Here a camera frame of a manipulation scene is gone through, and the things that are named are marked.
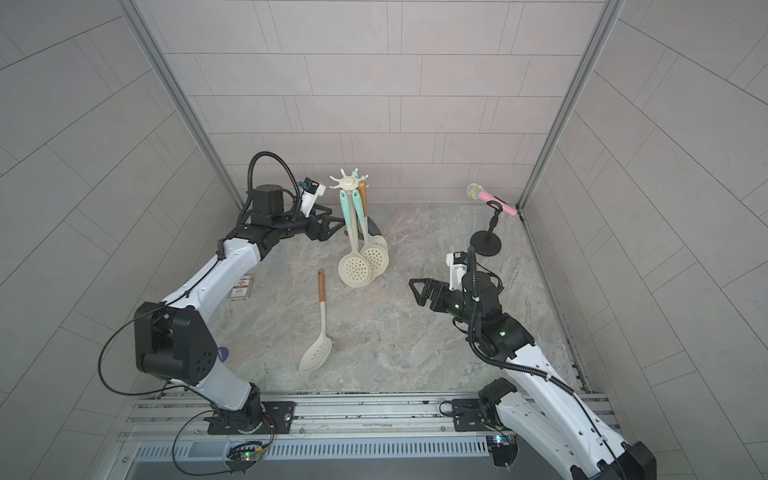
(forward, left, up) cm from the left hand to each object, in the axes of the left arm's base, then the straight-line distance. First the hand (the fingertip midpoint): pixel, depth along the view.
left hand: (341, 214), depth 81 cm
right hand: (-19, -21, -6) cm, 29 cm away
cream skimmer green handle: (-6, -10, -13) cm, 17 cm away
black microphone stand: (+9, -48, -23) cm, 54 cm away
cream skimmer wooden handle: (-29, +6, -25) cm, 39 cm away
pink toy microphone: (+14, -40, -4) cm, 43 cm away
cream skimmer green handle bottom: (-10, -3, -14) cm, 17 cm away
